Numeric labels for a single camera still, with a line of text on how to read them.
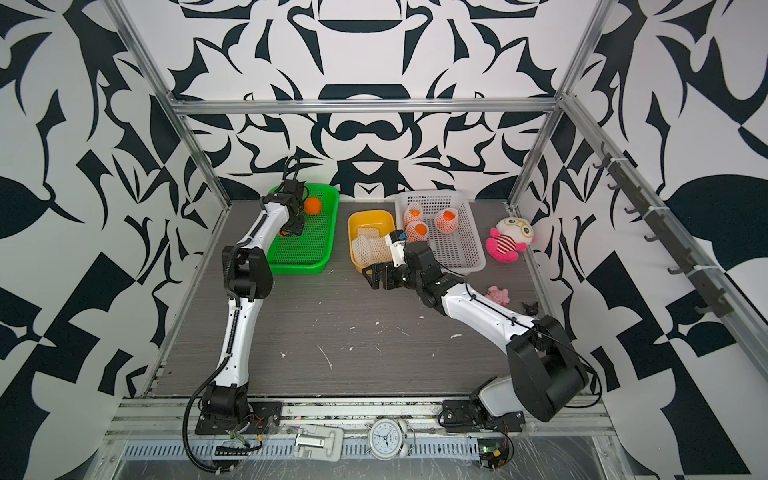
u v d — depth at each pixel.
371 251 0.98
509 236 1.02
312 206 1.09
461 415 0.74
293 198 0.86
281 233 0.81
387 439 0.69
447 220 1.05
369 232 1.08
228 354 0.66
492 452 0.71
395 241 0.75
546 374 0.43
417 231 1.02
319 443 0.69
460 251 1.05
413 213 1.07
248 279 0.68
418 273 0.65
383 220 1.10
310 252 1.05
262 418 0.72
